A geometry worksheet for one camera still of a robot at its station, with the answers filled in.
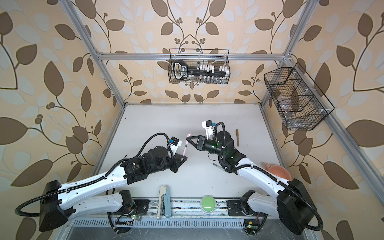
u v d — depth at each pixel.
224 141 0.55
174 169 0.63
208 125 0.69
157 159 0.54
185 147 0.71
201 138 0.66
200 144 0.64
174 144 0.64
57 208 0.40
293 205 0.40
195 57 0.90
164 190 0.77
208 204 0.74
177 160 0.62
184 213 0.74
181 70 0.84
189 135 0.71
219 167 0.88
